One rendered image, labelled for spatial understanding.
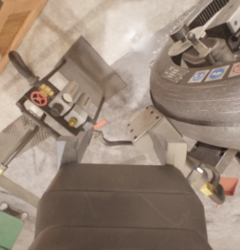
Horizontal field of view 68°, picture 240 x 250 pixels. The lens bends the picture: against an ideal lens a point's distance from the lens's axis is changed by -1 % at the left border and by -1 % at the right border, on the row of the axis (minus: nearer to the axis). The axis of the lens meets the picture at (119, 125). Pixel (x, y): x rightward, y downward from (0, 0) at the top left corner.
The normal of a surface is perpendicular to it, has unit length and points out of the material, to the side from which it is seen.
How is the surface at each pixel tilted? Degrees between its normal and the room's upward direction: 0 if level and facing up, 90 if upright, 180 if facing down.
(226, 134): 40
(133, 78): 0
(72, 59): 0
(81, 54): 0
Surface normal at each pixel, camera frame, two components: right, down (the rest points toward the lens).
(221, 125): -0.87, -0.07
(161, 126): 0.16, 0.38
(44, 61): -0.12, 0.61
